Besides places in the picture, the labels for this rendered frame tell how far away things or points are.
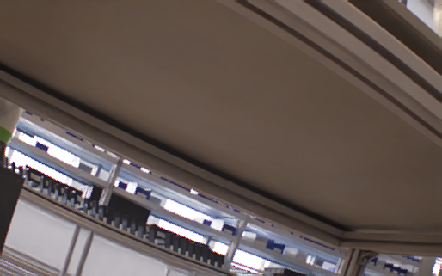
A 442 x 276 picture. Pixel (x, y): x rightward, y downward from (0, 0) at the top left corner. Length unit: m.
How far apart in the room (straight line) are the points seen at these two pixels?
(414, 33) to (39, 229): 7.21
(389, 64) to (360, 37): 0.03
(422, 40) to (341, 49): 0.11
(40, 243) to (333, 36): 7.24
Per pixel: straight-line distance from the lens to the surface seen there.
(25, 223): 7.58
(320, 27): 0.47
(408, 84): 0.53
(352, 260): 1.50
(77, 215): 4.42
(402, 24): 0.54
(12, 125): 1.49
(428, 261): 7.74
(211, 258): 5.48
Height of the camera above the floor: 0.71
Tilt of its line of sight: 14 degrees up
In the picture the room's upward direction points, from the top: 20 degrees clockwise
